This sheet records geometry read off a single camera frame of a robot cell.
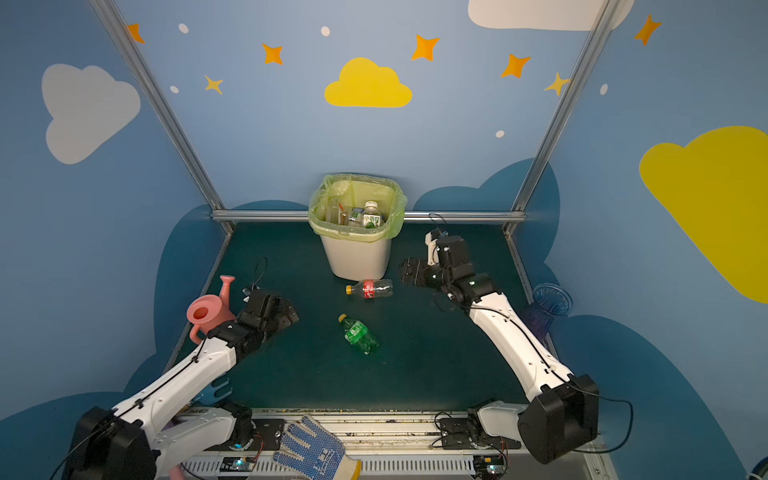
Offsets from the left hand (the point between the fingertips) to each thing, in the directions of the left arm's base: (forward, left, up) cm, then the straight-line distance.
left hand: (287, 314), depth 86 cm
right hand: (+8, -36, +14) cm, 40 cm away
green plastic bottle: (-3, -20, -7) cm, 21 cm away
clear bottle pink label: (+29, -14, +12) cm, 34 cm away
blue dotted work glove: (-33, -12, -9) cm, 36 cm away
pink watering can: (-1, +22, +2) cm, 22 cm away
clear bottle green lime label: (+26, -24, +15) cm, 38 cm away
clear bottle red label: (+13, -24, -5) cm, 28 cm away
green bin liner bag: (+38, -17, +15) cm, 45 cm away
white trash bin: (+20, -17, 0) cm, 27 cm away
